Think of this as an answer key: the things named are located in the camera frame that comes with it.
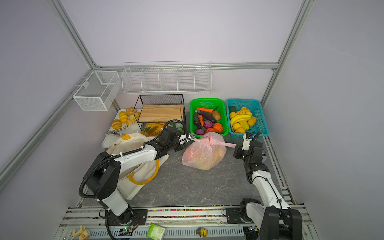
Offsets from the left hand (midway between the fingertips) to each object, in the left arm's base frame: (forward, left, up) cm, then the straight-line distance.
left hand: (184, 137), depth 90 cm
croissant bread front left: (+22, +51, -10) cm, 56 cm away
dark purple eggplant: (+25, -17, -9) cm, 31 cm away
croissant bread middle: (+29, +48, -11) cm, 57 cm away
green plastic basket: (+39, -22, -10) cm, 46 cm away
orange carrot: (+30, -18, -8) cm, 36 cm away
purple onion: (+15, -17, -7) cm, 23 cm away
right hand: (-9, -32, -1) cm, 33 cm away
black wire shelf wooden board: (+24, +16, +3) cm, 29 cm away
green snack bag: (+15, +4, -8) cm, 17 cm away
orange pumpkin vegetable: (+11, -23, -6) cm, 26 cm away
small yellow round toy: (-47, -9, -10) cm, 49 cm away
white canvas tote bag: (-26, +23, +5) cm, 35 cm away
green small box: (-46, +14, -10) cm, 49 cm away
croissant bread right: (+30, +41, -11) cm, 52 cm away
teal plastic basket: (+30, -55, -7) cm, 63 cm away
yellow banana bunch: (+17, -42, -8) cm, 46 cm away
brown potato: (+24, -24, -8) cm, 35 cm away
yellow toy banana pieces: (-45, +47, -9) cm, 65 cm away
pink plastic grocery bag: (-12, -12, 0) cm, 17 cm away
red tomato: (+10, -18, -7) cm, 22 cm away
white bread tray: (+12, +51, -11) cm, 54 cm away
